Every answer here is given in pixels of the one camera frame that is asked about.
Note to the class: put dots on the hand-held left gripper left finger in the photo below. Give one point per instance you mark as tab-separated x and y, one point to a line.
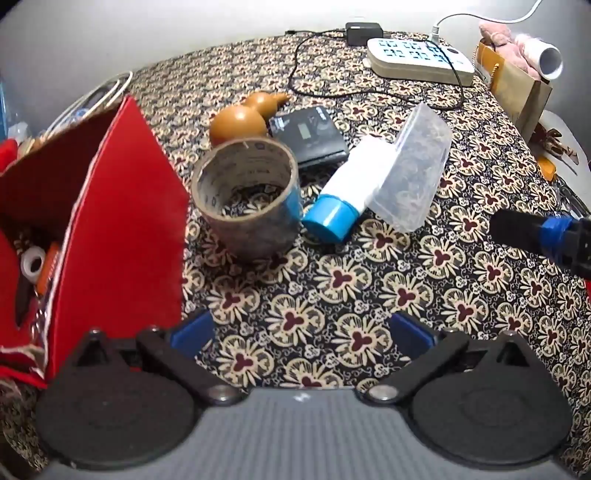
191	330

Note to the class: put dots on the red pouch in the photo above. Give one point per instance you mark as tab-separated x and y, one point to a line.
7	157

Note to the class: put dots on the pine cone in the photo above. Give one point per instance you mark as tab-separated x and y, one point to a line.
32	237

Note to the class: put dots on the orange block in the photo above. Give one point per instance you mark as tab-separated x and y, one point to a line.
548	168

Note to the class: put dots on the pink plush toy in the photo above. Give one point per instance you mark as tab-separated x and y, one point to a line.
496	32

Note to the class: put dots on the red cardboard box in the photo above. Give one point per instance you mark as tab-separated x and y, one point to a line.
124	230

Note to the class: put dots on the orange-brown gourd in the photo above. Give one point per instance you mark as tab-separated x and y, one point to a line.
235	122

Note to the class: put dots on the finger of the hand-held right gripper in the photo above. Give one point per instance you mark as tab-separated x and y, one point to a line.
517	228

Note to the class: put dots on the brown paper gift bag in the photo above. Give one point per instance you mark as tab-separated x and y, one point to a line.
512	87

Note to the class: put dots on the brown packing tape roll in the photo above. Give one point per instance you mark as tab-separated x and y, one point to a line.
258	235

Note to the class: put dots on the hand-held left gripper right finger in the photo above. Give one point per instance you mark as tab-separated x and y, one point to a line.
411	332

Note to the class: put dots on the white bottle with blue cap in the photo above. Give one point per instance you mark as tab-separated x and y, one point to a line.
351	184

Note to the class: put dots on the small white tape roll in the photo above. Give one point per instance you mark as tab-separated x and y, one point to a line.
33	251

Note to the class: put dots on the black electronic device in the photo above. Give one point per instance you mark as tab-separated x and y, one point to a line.
314	138

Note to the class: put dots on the orange small item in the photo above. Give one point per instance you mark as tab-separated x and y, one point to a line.
48	272

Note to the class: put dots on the floral patterned tablecloth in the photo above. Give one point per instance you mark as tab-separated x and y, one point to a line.
323	286

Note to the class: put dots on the black power adapter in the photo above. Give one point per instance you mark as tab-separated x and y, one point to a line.
364	33

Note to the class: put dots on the white rolled tube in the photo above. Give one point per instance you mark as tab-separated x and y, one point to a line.
547	57

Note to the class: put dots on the white power strip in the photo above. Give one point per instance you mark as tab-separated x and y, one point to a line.
415	64

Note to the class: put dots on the white floral printed bag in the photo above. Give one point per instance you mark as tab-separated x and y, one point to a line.
556	138

